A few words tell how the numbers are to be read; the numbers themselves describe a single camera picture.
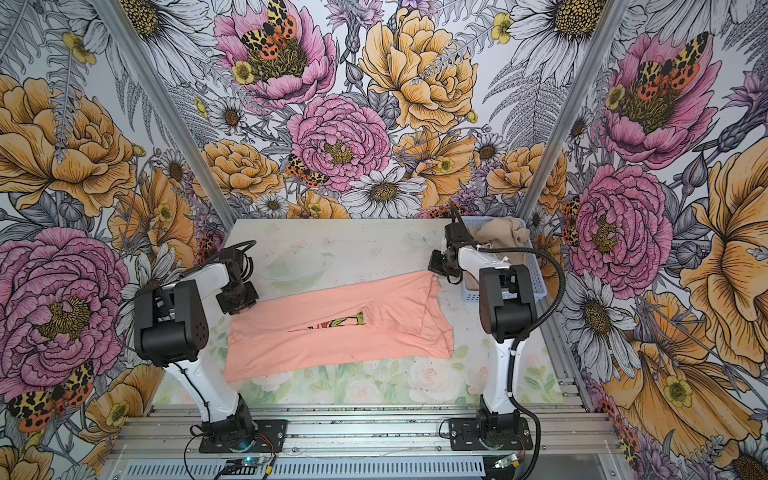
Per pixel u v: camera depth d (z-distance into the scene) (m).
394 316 0.95
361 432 0.76
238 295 0.82
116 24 0.72
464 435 0.73
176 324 0.51
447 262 0.89
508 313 0.57
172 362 0.53
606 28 0.74
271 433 0.74
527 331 0.56
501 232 1.03
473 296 0.96
